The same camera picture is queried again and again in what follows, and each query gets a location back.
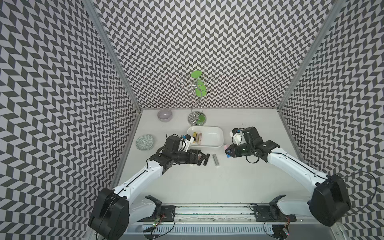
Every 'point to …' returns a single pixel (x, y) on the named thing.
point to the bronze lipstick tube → (198, 138)
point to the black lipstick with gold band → (206, 159)
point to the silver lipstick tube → (215, 160)
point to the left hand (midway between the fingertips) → (200, 158)
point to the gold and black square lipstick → (194, 135)
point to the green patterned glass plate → (144, 142)
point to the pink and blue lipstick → (225, 147)
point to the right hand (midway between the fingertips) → (227, 153)
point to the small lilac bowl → (164, 115)
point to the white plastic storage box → (206, 136)
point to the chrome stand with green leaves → (200, 87)
